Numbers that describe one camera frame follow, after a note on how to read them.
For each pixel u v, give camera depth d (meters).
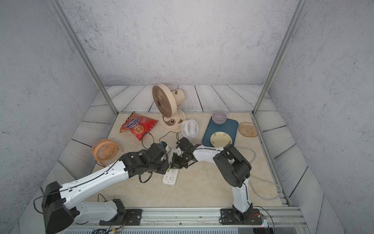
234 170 0.50
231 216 0.73
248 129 1.10
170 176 0.84
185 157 0.70
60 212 0.38
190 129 0.98
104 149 0.88
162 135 1.07
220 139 1.01
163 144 0.70
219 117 1.14
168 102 0.90
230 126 1.12
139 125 1.05
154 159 0.58
